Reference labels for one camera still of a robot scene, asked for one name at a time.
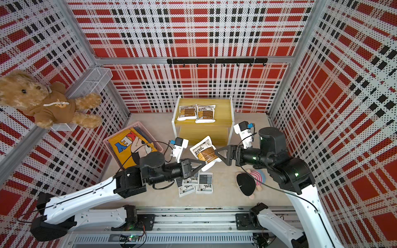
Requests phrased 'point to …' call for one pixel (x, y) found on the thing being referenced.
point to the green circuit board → (133, 238)
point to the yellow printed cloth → (130, 145)
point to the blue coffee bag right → (205, 183)
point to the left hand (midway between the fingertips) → (207, 165)
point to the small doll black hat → (247, 182)
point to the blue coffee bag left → (184, 189)
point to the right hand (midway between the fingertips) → (225, 153)
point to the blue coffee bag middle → (193, 180)
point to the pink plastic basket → (140, 126)
